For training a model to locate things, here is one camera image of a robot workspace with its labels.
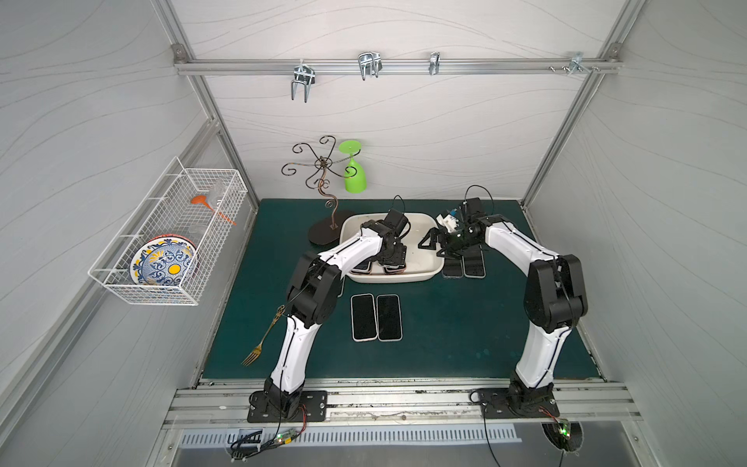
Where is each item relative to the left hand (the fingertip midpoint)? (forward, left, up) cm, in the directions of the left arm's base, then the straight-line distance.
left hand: (393, 257), depth 97 cm
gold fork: (-30, +39, -6) cm, 50 cm away
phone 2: (0, -21, -6) cm, 22 cm away
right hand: (0, -11, +5) cm, 13 cm away
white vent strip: (-49, +11, -7) cm, 51 cm away
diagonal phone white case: (+2, -28, -5) cm, 29 cm away
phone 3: (-2, +10, -4) cm, 11 cm away
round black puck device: (-47, -39, -6) cm, 62 cm away
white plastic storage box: (+1, -10, -5) cm, 11 cm away
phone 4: (-4, -1, -1) cm, 4 cm away
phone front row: (-19, +9, -5) cm, 22 cm away
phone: (-19, +1, -5) cm, 20 cm away
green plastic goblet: (+11, +12, +26) cm, 31 cm away
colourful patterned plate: (-22, +51, +28) cm, 62 cm away
